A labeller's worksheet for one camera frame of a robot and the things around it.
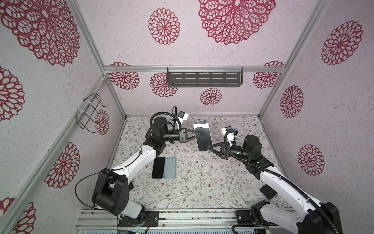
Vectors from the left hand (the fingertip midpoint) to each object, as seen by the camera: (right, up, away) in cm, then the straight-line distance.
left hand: (198, 136), depth 70 cm
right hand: (+5, -5, -2) cm, 7 cm away
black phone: (+3, -1, -2) cm, 4 cm away
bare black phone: (-23, -21, +22) cm, 38 cm away
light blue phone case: (-16, -21, +23) cm, 35 cm away
